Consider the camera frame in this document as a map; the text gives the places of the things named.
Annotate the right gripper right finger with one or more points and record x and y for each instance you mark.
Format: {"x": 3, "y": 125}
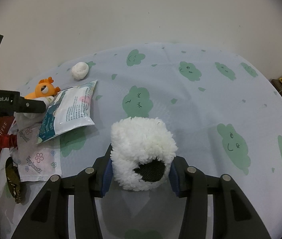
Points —
{"x": 233, "y": 214}

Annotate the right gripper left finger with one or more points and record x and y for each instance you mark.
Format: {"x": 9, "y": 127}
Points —
{"x": 47, "y": 216}

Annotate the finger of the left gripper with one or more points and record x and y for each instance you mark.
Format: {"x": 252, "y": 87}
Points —
{"x": 11, "y": 102}

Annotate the orange deer toy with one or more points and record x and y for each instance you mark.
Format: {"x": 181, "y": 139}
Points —
{"x": 44, "y": 88}

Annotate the dark patterned pouch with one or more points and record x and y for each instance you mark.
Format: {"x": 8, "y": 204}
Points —
{"x": 13, "y": 180}

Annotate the flower print tissue pack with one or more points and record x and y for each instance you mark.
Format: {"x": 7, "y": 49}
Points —
{"x": 35, "y": 161}

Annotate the wet wipes pack teal white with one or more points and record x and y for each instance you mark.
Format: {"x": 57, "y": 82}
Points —
{"x": 69, "y": 110}

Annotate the small white ball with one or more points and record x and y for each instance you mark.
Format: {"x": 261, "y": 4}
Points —
{"x": 80, "y": 70}

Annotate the cloud print tablecloth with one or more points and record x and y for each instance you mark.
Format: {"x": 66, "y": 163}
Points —
{"x": 225, "y": 117}

